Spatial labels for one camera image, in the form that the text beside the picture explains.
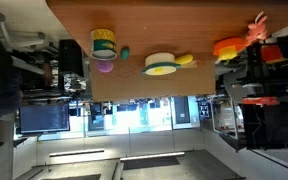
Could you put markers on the red and yellow toy block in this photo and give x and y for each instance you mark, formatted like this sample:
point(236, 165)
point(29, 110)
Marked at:
point(271, 53)

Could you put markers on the pink plush bunny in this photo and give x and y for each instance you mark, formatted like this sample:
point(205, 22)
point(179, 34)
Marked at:
point(257, 30)

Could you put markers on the teal toy vegetable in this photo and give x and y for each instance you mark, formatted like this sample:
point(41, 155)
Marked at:
point(125, 53)

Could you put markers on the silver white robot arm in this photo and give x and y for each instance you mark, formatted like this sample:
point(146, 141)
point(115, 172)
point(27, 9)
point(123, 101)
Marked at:
point(237, 88)

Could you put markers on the black computer monitor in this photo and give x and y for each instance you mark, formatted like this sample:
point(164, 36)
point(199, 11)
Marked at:
point(44, 118)

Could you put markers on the white bowl with green rim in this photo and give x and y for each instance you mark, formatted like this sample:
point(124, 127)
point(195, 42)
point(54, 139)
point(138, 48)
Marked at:
point(160, 61)

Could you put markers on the white metal frame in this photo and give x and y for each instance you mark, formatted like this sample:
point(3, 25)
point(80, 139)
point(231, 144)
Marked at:
point(20, 35)

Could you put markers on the yellow toy lemon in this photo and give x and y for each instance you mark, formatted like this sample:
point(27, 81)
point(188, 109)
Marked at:
point(184, 59)

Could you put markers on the orange toy pot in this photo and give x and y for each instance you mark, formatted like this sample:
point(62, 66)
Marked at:
point(229, 42)

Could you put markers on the purple toy ball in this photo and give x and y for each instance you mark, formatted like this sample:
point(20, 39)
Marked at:
point(104, 66)

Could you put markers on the yellow toy pepper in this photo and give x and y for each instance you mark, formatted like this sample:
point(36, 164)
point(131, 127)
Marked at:
point(227, 53)

